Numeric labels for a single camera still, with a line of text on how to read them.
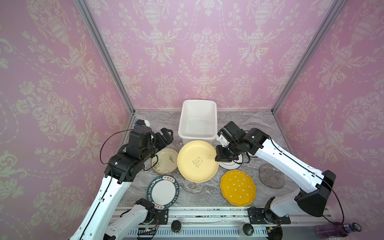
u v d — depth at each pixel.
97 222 0.37
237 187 0.83
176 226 0.64
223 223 0.74
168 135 0.58
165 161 0.92
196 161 0.71
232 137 0.55
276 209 0.61
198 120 1.16
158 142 0.57
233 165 0.92
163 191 0.85
